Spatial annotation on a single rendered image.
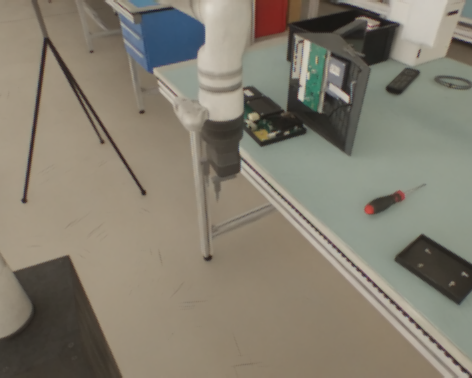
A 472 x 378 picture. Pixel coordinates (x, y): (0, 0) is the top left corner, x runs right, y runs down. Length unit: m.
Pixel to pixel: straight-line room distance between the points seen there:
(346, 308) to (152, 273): 0.92
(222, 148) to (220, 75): 0.13
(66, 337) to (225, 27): 0.60
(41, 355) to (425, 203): 0.76
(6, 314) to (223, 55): 0.57
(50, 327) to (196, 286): 1.11
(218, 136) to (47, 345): 0.48
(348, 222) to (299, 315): 1.09
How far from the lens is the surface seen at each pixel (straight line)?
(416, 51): 1.41
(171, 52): 2.48
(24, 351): 0.83
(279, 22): 2.88
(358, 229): 0.73
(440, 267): 0.72
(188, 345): 1.71
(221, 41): 0.57
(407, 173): 0.90
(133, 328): 1.79
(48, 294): 0.88
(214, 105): 0.61
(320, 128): 0.99
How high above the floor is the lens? 1.51
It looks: 40 degrees down
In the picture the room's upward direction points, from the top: straight up
